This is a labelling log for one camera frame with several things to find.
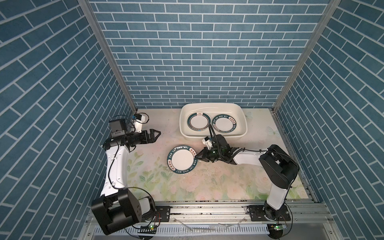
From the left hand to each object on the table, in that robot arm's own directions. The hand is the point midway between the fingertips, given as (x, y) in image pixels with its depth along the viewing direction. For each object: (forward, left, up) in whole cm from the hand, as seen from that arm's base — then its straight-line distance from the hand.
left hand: (152, 132), depth 78 cm
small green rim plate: (-6, -14, -21) cm, 26 cm away
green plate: (+22, -44, -19) cm, 53 cm away
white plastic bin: (+31, -56, -15) cm, 66 cm away
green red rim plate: (+26, -25, -22) cm, 42 cm away
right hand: (-7, -22, -14) cm, 27 cm away
